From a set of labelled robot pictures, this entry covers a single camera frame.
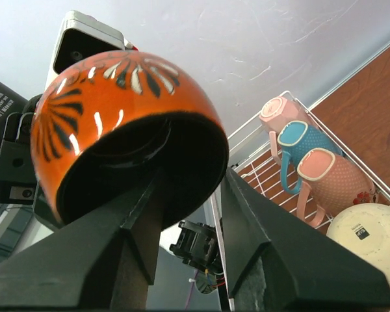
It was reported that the beige ceramic mug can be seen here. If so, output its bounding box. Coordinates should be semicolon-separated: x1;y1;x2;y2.
326;203;390;285

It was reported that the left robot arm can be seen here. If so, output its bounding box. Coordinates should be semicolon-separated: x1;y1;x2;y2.
0;82;62;231

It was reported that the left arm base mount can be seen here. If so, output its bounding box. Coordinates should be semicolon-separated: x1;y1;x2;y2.
169;220;225;294

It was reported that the brown mug black interior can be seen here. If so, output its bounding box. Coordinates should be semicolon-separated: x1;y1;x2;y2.
31;50;229;228

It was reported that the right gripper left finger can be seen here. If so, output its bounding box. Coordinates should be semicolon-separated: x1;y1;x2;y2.
0;170;164;309

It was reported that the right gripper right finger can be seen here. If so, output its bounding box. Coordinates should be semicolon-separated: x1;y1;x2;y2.
221;169;390;309

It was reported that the white and pink mug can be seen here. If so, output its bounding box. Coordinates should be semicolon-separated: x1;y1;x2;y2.
296;148;378;228

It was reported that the blue floral mug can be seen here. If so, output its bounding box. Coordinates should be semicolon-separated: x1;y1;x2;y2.
277;120;343;194

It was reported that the pink faceted mug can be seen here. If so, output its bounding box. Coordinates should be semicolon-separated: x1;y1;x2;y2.
259;96;318;165

